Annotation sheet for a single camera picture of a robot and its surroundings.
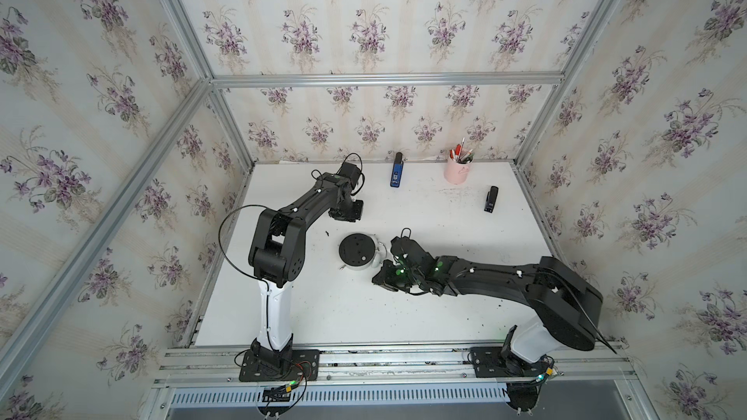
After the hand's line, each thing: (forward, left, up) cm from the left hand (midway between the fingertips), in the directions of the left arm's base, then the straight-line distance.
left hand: (356, 219), depth 97 cm
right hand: (-23, -5, +2) cm, 23 cm away
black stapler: (+10, -50, -1) cm, 51 cm away
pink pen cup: (+21, -39, +1) cm, 44 cm away
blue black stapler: (+22, -15, 0) cm, 27 cm away
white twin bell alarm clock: (-12, -2, 0) cm, 12 cm away
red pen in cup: (+27, -39, +6) cm, 48 cm away
